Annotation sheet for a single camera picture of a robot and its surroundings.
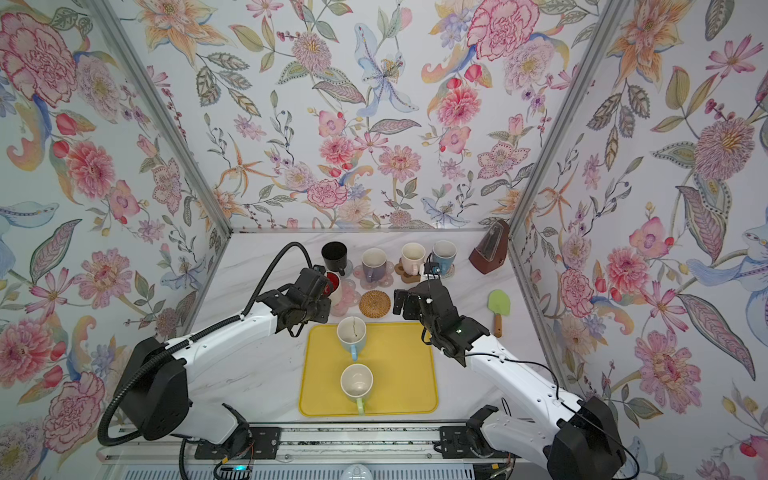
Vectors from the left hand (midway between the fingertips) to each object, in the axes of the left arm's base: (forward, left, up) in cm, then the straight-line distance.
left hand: (327, 306), depth 87 cm
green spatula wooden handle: (+6, -55, -10) cm, 56 cm away
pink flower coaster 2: (+10, -5, -11) cm, 15 cm away
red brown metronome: (+22, -53, 0) cm, 58 cm away
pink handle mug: (+20, -27, -1) cm, 33 cm away
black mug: (+20, 0, -1) cm, 20 cm away
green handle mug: (-19, -9, -8) cm, 22 cm away
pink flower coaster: (+16, -18, -11) cm, 27 cm away
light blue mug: (-4, -6, -8) cm, 11 cm away
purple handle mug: (+22, -13, -7) cm, 27 cm away
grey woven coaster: (+21, -4, -9) cm, 23 cm away
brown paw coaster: (+17, -25, -10) cm, 32 cm away
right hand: (0, -23, +8) cm, 24 cm away
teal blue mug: (+22, -38, -2) cm, 43 cm away
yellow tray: (-12, -21, -10) cm, 26 cm away
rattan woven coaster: (+7, -14, -11) cm, 19 cm away
